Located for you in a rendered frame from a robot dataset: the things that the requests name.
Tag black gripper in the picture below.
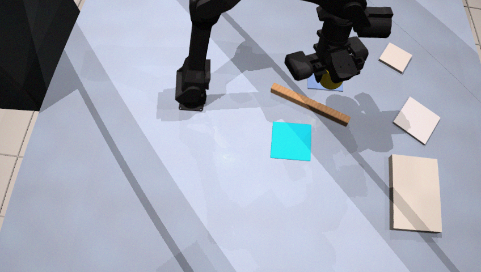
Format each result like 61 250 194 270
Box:
285 29 369 83

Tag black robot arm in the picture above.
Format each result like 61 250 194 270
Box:
175 0 394 112

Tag wooden plank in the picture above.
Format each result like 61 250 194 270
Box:
271 83 351 126

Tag yellow cup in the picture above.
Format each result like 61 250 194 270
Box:
319 70 343 90

